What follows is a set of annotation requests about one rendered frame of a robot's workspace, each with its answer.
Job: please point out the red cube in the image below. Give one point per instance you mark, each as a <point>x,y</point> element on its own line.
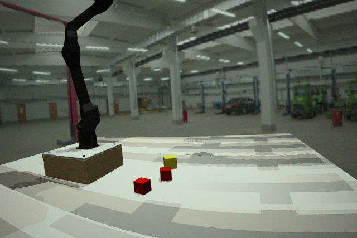
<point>165,173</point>
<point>142,186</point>

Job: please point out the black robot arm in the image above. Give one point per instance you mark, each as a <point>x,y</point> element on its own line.
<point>71,53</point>

